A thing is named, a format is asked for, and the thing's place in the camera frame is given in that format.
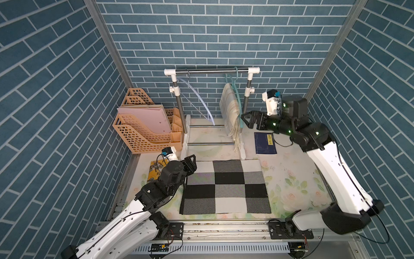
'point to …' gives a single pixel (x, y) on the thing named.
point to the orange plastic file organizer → (138, 138)
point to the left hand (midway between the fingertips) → (197, 159)
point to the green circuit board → (160, 247)
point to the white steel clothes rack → (186, 128)
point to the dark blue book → (264, 143)
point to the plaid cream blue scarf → (229, 101)
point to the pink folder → (153, 118)
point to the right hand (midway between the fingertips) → (250, 116)
